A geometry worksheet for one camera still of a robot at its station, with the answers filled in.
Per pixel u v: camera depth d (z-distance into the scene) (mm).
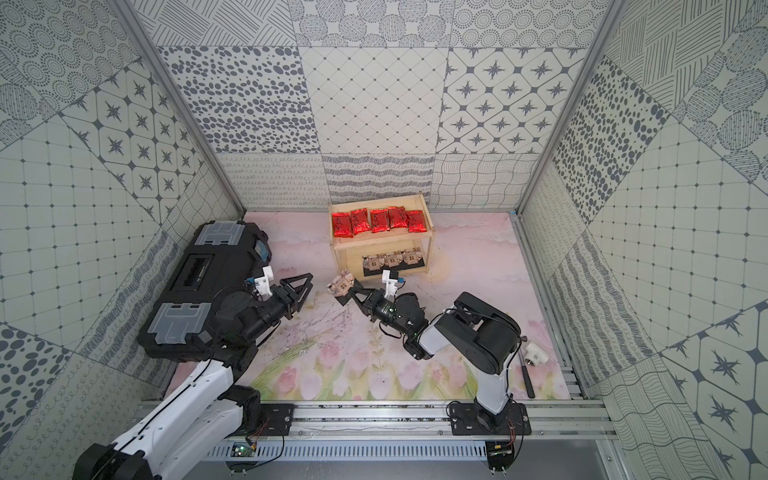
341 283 830
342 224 860
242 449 716
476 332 505
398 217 881
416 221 862
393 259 1041
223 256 866
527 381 797
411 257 1039
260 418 702
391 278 817
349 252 1051
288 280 717
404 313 679
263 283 730
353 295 799
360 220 859
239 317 592
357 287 819
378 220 878
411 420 761
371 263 1026
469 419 733
